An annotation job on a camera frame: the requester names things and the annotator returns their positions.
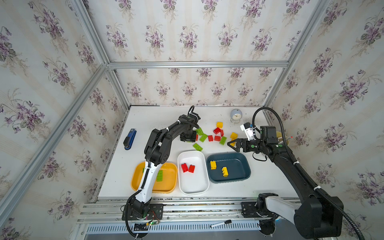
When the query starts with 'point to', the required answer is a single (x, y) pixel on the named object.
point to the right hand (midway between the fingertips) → (232, 144)
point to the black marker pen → (225, 222)
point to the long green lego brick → (159, 177)
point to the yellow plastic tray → (169, 185)
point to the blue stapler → (129, 140)
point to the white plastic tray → (198, 182)
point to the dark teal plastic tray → (228, 166)
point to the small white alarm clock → (236, 115)
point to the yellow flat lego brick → (233, 144)
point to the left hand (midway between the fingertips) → (190, 139)
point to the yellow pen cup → (279, 136)
